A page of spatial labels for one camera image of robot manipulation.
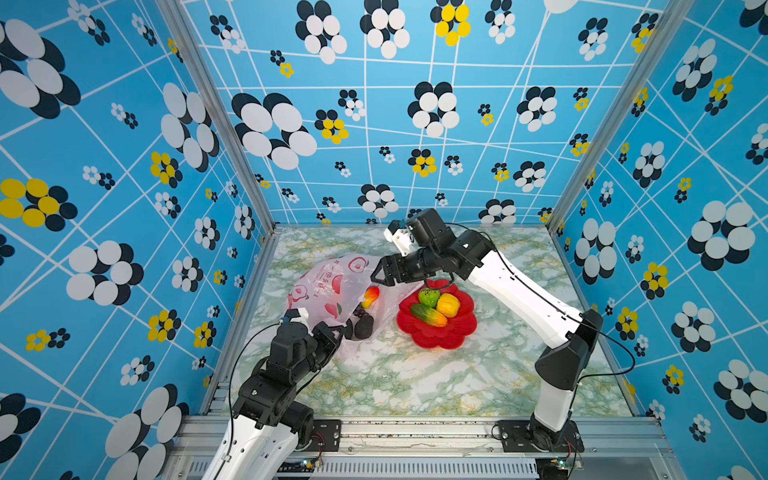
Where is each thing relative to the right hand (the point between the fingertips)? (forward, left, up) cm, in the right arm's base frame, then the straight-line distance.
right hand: (384, 275), depth 73 cm
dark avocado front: (-2, +7, -23) cm, 24 cm away
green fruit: (+7, -13, -21) cm, 26 cm away
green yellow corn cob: (+1, -13, -23) cm, 26 cm away
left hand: (-10, +9, -8) cm, 15 cm away
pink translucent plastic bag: (+6, +14, -16) cm, 22 cm away
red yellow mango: (+8, +6, -23) cm, 25 cm away
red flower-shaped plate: (-3, -11, -26) cm, 29 cm away
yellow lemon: (+4, -19, -21) cm, 29 cm away
